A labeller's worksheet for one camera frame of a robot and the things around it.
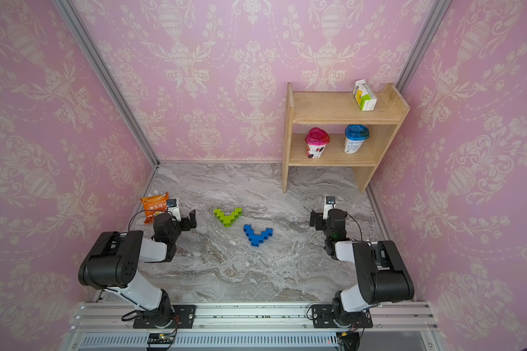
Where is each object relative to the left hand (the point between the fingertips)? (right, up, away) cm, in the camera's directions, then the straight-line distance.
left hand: (184, 211), depth 96 cm
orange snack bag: (-15, +2, +4) cm, 16 cm away
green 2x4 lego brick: (+19, -4, 0) cm, 19 cm away
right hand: (+62, +1, -1) cm, 62 cm away
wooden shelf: (+65, +26, 0) cm, 70 cm away
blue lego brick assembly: (+32, -11, -6) cm, 34 cm away
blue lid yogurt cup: (+72, +32, -7) cm, 79 cm away
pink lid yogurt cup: (+56, +30, -9) cm, 64 cm away
